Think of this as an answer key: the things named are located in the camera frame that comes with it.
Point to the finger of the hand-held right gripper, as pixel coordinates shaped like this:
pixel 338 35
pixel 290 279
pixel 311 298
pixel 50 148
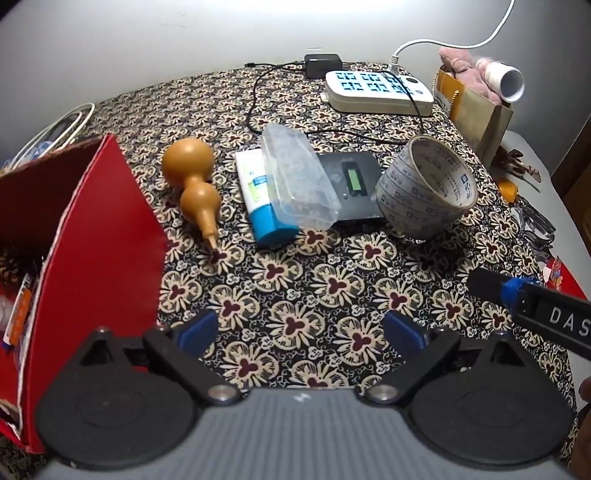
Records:
pixel 496 288

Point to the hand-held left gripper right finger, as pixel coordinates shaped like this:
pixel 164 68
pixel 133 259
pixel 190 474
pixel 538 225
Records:
pixel 404 330

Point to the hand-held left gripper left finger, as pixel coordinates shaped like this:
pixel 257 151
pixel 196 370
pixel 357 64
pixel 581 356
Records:
pixel 199 328

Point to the red cardboard box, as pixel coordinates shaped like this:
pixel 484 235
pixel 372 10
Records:
pixel 101 258

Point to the white and blue cream tube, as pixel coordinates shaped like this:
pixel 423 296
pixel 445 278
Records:
pixel 258 203

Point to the brown gourd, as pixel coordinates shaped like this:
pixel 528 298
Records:
pixel 191 184

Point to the black digital scale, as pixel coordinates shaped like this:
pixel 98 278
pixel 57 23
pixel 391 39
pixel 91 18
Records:
pixel 355 184

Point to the clear plastic container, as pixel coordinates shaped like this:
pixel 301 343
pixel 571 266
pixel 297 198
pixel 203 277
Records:
pixel 298 180

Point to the person's right hand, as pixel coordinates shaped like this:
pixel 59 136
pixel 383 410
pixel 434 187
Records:
pixel 584 415

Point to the red printed packet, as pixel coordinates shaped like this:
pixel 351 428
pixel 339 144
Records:
pixel 554 274

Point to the black eyeglasses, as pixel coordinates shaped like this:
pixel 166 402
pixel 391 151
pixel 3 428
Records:
pixel 535 226

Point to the floral patterned tablecloth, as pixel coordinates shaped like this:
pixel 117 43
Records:
pixel 323 277

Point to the small orange item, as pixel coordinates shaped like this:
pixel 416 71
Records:
pixel 508 190

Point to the brown dried ribbon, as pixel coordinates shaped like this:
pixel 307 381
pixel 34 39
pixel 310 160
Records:
pixel 515 164

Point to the beige paper gift bag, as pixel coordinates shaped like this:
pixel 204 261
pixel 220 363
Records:
pixel 480 115

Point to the orange and white packet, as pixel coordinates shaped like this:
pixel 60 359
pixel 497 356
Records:
pixel 19 314

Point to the pine cone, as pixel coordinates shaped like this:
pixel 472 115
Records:
pixel 16 267

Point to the white cup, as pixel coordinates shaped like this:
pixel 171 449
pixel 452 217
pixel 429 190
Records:
pixel 505 81

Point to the pink plush toy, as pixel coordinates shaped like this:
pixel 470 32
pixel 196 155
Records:
pixel 466 69

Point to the white power strip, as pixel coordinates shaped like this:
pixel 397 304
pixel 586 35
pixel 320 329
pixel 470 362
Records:
pixel 369 94

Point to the blue and white packet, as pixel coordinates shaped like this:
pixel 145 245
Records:
pixel 39 150

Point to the black charger adapter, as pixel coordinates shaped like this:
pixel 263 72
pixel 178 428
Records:
pixel 323 65

